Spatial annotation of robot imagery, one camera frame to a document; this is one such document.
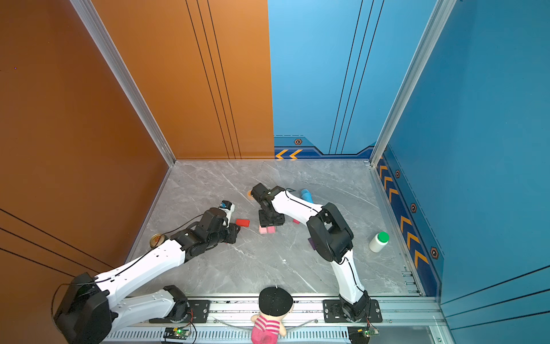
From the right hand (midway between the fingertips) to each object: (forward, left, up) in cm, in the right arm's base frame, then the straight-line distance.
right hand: (266, 224), depth 92 cm
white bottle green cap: (-11, -44, +5) cm, 45 cm away
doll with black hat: (-31, -4, +5) cm, 32 cm away
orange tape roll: (+18, +10, -1) cm, 21 cm away
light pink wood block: (-3, +1, +1) cm, 4 cm away
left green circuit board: (-38, +29, -4) cm, 48 cm away
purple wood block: (-6, -19, -3) cm, 20 cm away
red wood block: (+3, +11, -2) cm, 12 cm away
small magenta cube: (+3, -13, -2) cm, 13 cm away
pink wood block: (-2, -2, 0) cm, 3 cm away
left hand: (-5, +10, +8) cm, 14 cm away
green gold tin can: (-11, +40, +9) cm, 43 cm away
